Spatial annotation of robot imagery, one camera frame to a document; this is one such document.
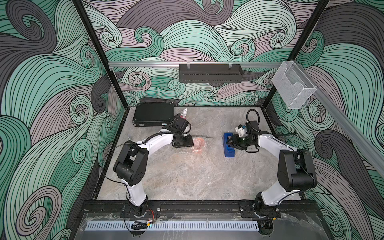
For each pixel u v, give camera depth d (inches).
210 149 37.7
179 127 28.2
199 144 35.5
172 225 27.4
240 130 34.4
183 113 42.9
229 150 35.3
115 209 29.2
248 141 29.1
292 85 31.3
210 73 37.6
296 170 18.0
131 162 18.5
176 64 37.4
